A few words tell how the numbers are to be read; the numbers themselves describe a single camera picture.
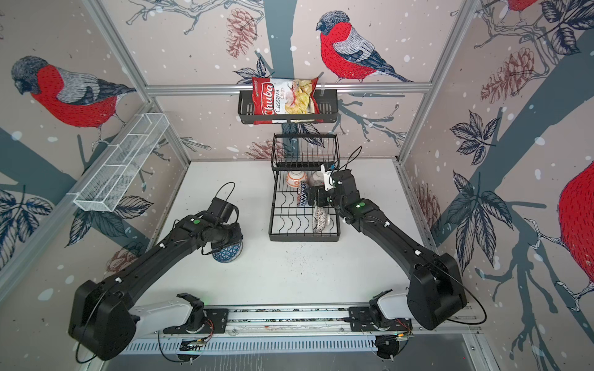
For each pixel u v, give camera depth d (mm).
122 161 782
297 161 1170
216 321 732
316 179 1045
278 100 876
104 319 388
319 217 862
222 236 670
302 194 947
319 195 723
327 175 727
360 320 739
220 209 649
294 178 1063
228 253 856
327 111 928
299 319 748
